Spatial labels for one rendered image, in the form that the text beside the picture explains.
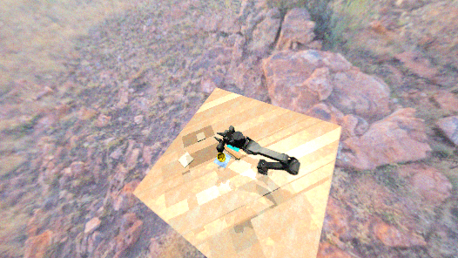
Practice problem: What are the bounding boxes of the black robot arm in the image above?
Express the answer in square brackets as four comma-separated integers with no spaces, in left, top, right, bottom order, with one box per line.
[222,130,301,176]

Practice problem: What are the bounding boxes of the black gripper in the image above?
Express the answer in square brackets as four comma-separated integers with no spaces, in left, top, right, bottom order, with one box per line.
[214,126,235,153]

